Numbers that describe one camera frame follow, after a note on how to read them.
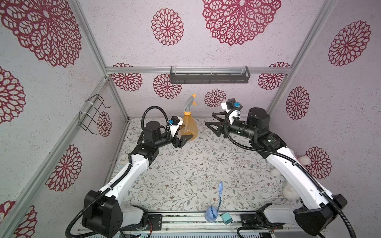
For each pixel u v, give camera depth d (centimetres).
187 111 60
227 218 73
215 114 64
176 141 65
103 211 40
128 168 49
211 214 69
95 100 81
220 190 63
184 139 69
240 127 55
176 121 61
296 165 43
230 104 52
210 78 88
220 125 55
